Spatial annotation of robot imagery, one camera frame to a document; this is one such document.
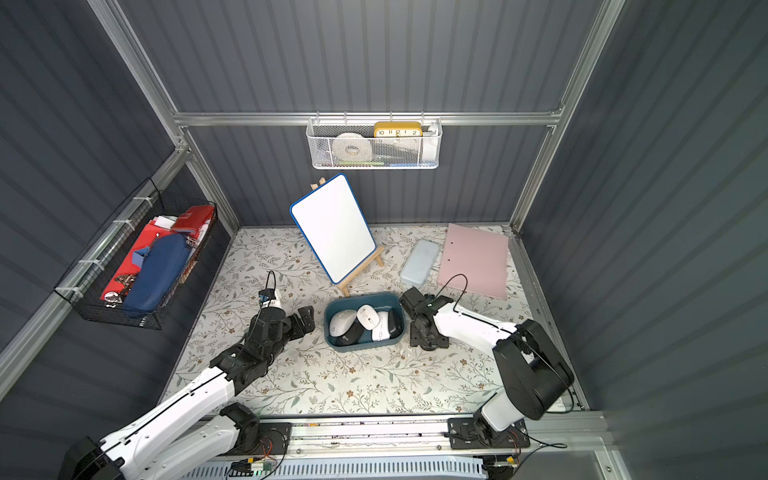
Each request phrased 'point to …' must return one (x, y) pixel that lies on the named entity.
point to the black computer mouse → (353, 334)
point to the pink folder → (475, 261)
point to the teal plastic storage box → (381, 303)
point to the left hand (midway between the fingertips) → (298, 312)
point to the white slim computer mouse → (368, 317)
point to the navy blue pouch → (160, 267)
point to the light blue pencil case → (420, 262)
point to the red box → (190, 220)
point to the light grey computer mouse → (340, 321)
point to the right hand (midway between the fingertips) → (431, 338)
